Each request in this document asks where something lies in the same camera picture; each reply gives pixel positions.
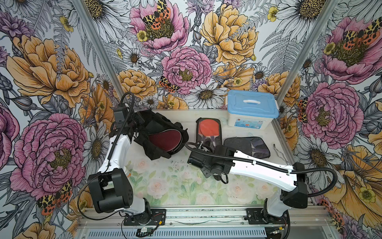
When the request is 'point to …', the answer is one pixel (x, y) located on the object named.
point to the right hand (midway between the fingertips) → (211, 167)
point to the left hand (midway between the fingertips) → (143, 119)
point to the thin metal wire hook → (275, 150)
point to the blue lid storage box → (251, 109)
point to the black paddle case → (253, 146)
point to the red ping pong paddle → (209, 129)
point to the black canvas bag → (155, 122)
